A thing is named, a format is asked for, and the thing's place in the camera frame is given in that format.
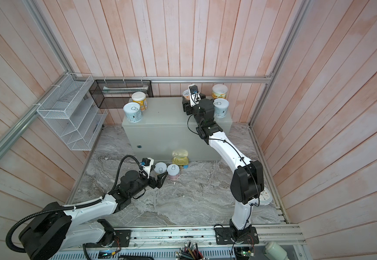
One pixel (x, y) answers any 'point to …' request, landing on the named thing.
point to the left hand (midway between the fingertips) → (161, 172)
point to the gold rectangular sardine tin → (180, 160)
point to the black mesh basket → (115, 93)
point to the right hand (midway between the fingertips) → (189, 93)
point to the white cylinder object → (275, 251)
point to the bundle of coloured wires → (189, 252)
